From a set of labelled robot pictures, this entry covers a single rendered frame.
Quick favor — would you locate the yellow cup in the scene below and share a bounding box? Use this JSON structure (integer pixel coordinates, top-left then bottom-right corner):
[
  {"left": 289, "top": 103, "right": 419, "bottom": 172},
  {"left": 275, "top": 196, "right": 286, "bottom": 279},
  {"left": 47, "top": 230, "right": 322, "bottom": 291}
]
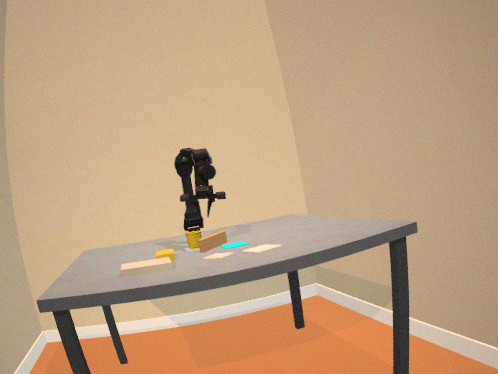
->
[{"left": 185, "top": 231, "right": 201, "bottom": 250}]

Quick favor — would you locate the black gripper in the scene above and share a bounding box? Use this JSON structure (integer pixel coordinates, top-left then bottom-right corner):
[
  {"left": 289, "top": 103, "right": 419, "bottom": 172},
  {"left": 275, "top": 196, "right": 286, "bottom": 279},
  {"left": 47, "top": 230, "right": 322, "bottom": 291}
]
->
[{"left": 180, "top": 179, "right": 226, "bottom": 218}]

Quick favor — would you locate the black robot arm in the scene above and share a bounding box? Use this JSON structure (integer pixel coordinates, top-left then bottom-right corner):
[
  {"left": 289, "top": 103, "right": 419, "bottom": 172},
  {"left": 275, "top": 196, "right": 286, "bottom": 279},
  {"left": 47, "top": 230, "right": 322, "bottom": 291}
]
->
[{"left": 174, "top": 148, "right": 216, "bottom": 232}]

